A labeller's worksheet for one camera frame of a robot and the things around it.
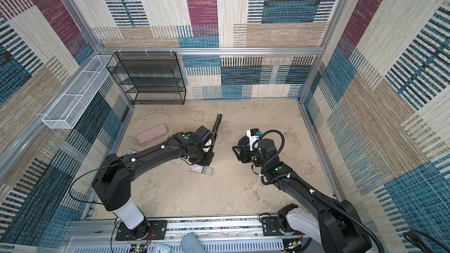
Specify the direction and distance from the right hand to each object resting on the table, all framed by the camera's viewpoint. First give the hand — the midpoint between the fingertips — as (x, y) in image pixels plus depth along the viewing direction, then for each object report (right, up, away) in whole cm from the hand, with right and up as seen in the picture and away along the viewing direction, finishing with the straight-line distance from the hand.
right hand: (236, 150), depth 82 cm
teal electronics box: (-29, -35, -14) cm, 47 cm away
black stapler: (-11, +9, +23) cm, 27 cm away
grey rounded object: (-18, -33, -14) cm, 40 cm away
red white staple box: (-20, -10, +7) cm, 24 cm away
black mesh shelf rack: (-53, +40, +28) cm, 72 cm away
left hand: (-12, -5, +2) cm, 13 cm away
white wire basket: (-69, +16, -12) cm, 71 cm away
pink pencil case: (-46, +6, +21) cm, 51 cm away
